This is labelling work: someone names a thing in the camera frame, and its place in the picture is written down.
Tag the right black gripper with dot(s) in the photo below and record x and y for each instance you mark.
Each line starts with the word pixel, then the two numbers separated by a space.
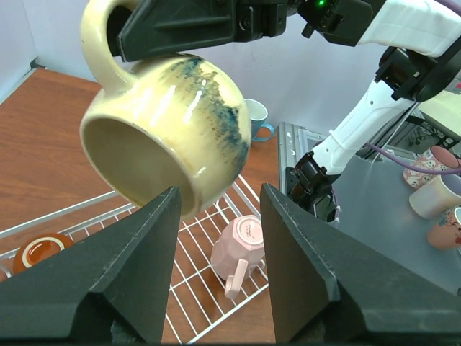
pixel 155 28

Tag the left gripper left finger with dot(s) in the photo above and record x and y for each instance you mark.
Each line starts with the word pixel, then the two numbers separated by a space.
pixel 109 288

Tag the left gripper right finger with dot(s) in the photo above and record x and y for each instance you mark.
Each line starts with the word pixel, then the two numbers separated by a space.
pixel 326 286

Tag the brown orange glazed mug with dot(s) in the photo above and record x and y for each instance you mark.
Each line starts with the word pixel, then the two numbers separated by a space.
pixel 39 248

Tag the pink faceted mug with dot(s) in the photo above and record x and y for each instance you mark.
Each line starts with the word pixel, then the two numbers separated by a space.
pixel 237 252

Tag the cream round ceramic mug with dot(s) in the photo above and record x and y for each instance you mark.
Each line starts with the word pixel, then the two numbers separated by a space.
pixel 176 120

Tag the blue mug white interior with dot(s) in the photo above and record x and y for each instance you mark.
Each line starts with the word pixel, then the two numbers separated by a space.
pixel 258 114

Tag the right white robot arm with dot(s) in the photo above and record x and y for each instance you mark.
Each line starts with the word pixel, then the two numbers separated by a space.
pixel 422 56

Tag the pink floral mug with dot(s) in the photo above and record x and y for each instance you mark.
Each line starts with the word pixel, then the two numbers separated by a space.
pixel 445 234

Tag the cream purple rim mug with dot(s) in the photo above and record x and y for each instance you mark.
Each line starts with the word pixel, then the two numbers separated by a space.
pixel 435 197

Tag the pink ghost pattern mug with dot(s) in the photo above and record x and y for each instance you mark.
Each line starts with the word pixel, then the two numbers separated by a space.
pixel 436 158

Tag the white wire dish rack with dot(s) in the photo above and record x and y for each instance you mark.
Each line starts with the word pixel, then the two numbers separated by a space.
pixel 196 303

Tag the aluminium front rail frame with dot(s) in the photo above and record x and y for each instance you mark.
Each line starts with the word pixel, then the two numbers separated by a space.
pixel 293 142

